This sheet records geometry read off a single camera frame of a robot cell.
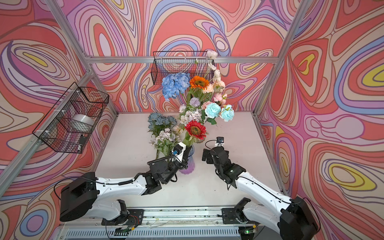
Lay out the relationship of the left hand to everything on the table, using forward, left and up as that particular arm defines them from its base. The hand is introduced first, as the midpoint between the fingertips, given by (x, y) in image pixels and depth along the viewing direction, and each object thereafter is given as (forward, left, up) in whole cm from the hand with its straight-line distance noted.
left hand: (191, 145), depth 71 cm
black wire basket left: (+9, +62, +4) cm, 63 cm away
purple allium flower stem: (+23, -2, +8) cm, 25 cm away
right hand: (+3, -12, -13) cm, 18 cm away
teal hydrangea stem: (+29, +24, -15) cm, 41 cm away
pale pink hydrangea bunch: (+16, -2, +5) cm, 17 cm away
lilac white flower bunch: (+14, +17, -17) cm, 28 cm away
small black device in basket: (+3, +54, 0) cm, 54 cm away
